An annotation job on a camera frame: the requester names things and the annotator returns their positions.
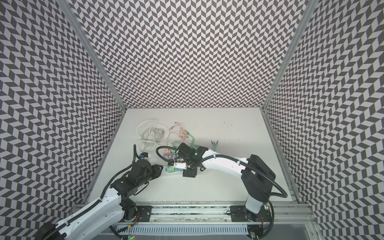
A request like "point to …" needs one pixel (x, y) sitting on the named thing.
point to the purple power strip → (169, 156)
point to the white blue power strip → (177, 169)
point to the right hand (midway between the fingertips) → (189, 169)
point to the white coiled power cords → (151, 134)
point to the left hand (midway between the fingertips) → (162, 168)
